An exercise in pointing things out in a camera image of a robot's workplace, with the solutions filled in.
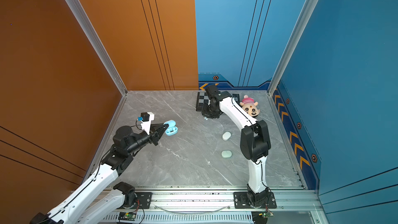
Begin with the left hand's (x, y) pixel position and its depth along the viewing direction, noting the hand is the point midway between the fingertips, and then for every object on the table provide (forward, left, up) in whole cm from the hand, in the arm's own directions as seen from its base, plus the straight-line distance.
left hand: (167, 124), depth 72 cm
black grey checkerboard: (+36, -16, -22) cm, 45 cm away
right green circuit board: (-32, -46, -24) cm, 61 cm away
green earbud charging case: (-5, -30, -23) cm, 38 cm away
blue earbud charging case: (-2, -3, 0) cm, 4 cm away
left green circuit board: (-33, +18, -28) cm, 47 cm away
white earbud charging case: (+7, -31, -23) cm, 39 cm away
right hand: (+14, -17, -12) cm, 25 cm away
